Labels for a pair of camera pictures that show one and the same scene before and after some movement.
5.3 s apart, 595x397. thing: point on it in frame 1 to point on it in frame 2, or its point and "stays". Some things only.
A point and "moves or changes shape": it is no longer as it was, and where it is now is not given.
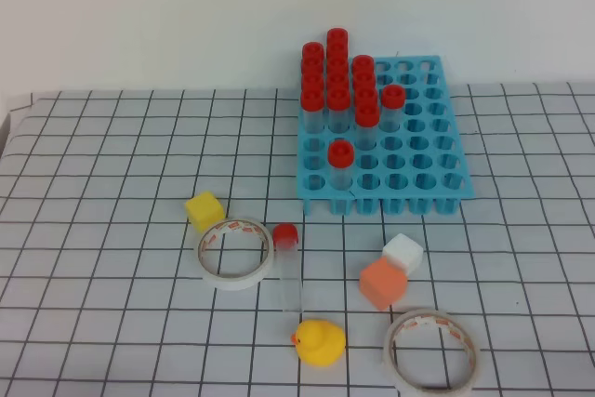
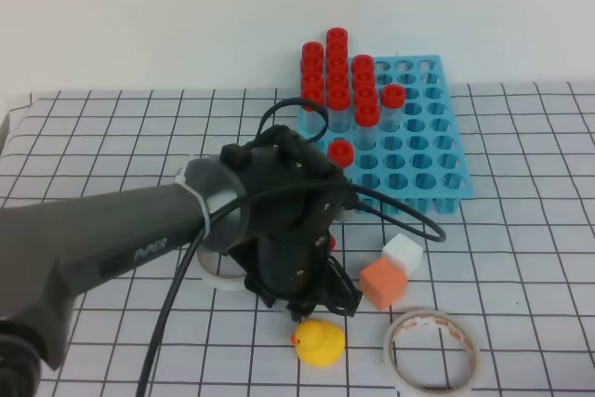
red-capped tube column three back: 363,66 stays
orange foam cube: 382,283 stays
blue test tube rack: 417,167 stays
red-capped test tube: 287,268 moves or changes shape
